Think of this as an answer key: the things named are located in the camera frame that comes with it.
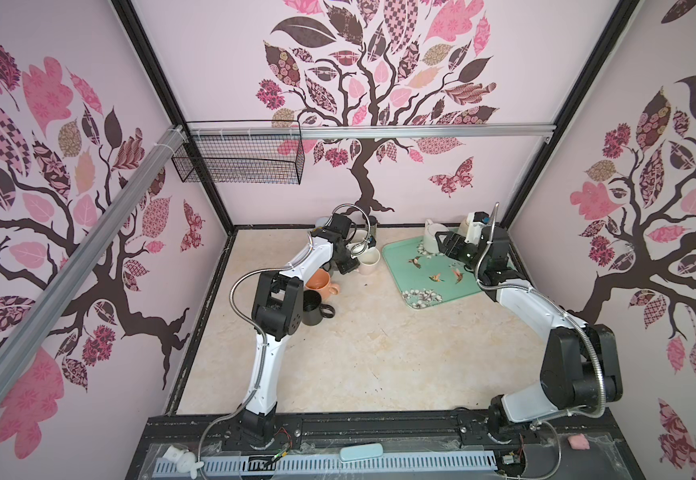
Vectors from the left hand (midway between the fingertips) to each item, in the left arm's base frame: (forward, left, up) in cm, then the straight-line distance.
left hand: (350, 262), depth 101 cm
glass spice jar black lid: (+15, -9, 0) cm, 18 cm away
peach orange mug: (-6, +10, -3) cm, 12 cm away
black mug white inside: (-19, +11, +1) cm, 22 cm away
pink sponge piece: (-53, -56, -2) cm, 77 cm away
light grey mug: (-2, -3, +15) cm, 16 cm away
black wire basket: (+24, +35, +27) cm, 50 cm away
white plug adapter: (-56, +38, -3) cm, 68 cm away
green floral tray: (-3, -27, -6) cm, 28 cm away
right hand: (-2, -28, +17) cm, 33 cm away
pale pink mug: (+2, -7, -2) cm, 8 cm away
